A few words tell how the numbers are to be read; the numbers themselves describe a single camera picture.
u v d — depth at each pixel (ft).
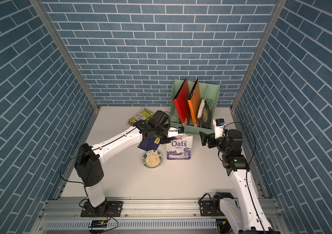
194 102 2.90
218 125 2.07
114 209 2.39
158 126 2.10
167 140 2.37
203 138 2.19
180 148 2.72
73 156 3.17
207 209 2.41
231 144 1.80
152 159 2.85
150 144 3.19
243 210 1.37
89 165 1.48
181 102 2.90
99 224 2.36
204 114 3.10
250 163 1.72
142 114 3.68
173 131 2.27
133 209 2.49
